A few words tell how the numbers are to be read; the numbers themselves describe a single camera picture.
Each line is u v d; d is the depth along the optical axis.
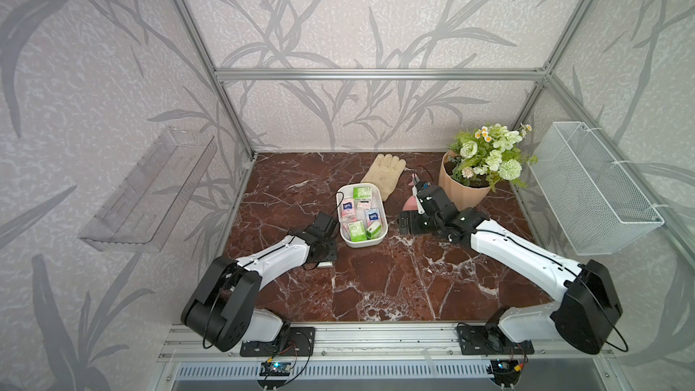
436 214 0.62
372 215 0.96
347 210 0.99
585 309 0.40
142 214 0.64
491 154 0.78
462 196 0.90
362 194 0.99
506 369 0.74
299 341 0.74
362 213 0.99
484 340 0.66
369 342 0.75
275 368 0.71
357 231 0.89
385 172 1.14
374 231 0.89
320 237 0.70
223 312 0.42
